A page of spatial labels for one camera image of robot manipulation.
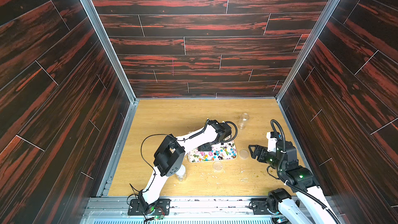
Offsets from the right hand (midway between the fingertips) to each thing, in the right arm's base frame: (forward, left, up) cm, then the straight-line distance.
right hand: (258, 146), depth 77 cm
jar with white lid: (-14, +38, -5) cm, 41 cm away
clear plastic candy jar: (+23, +3, -7) cm, 25 cm away
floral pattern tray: (+5, +14, -16) cm, 22 cm away
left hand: (+5, +30, -8) cm, 32 cm away
